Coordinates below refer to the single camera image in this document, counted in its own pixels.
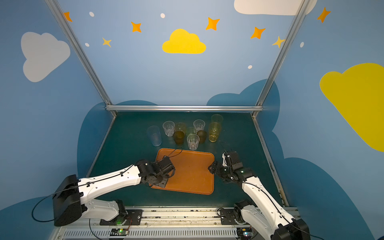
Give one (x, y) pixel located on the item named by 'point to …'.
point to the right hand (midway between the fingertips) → (214, 168)
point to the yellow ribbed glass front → (214, 129)
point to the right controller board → (244, 233)
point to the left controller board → (115, 232)
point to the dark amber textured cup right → (202, 135)
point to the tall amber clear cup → (180, 126)
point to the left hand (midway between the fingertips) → (165, 181)
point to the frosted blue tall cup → (153, 133)
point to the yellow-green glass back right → (217, 118)
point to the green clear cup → (190, 130)
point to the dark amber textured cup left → (178, 136)
